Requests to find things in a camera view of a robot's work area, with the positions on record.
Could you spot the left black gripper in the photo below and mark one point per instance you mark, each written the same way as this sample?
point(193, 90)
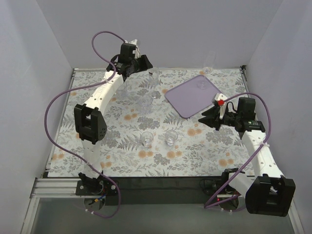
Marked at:
point(143, 63)

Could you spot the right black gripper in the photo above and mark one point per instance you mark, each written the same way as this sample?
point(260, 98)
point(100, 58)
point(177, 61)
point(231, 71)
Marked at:
point(217, 119)

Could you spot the champagne flute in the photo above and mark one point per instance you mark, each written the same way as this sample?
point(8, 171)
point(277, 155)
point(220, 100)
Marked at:
point(153, 76)
point(206, 70)

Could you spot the small glass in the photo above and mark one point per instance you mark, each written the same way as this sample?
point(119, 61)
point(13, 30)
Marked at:
point(171, 137)
point(146, 139)

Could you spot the faceted glass edge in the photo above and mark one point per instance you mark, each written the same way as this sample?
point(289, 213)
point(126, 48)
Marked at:
point(226, 132)

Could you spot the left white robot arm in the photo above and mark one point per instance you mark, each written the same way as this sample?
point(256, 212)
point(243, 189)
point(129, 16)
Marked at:
point(89, 120)

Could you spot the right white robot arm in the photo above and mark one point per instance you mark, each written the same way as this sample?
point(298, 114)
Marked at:
point(259, 180)

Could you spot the lavender plastic tray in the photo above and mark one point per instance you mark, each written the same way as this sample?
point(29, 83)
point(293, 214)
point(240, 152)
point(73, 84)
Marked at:
point(192, 96)

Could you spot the faceted tumbler back left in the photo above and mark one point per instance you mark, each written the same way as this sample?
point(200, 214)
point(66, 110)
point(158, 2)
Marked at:
point(121, 92)

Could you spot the ribbed tumbler centre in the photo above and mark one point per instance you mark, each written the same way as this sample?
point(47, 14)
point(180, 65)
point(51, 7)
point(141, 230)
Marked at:
point(145, 104)

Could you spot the floral table mat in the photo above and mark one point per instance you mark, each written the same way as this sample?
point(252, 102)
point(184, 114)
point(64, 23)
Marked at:
point(198, 150)

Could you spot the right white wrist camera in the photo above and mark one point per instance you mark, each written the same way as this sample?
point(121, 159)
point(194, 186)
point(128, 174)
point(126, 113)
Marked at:
point(220, 101)

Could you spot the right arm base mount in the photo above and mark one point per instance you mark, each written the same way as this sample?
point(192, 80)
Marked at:
point(224, 189)

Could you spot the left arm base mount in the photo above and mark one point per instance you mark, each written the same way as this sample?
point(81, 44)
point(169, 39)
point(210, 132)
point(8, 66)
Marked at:
point(102, 192)

